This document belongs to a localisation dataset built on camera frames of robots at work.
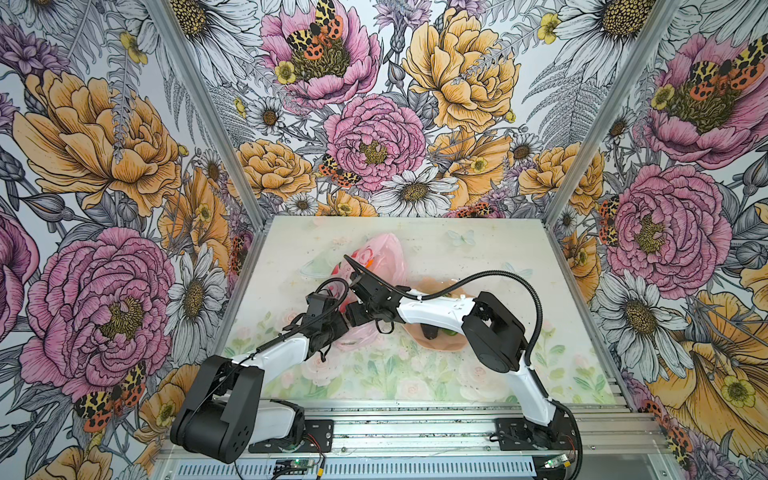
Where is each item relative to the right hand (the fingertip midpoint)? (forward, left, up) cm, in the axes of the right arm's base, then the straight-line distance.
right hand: (358, 319), depth 92 cm
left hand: (-3, +5, -2) cm, 7 cm away
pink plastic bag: (+23, -7, +2) cm, 24 cm away
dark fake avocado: (-6, -21, +2) cm, 22 cm away
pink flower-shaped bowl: (-8, -24, 0) cm, 25 cm away
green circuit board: (-36, +14, -3) cm, 38 cm away
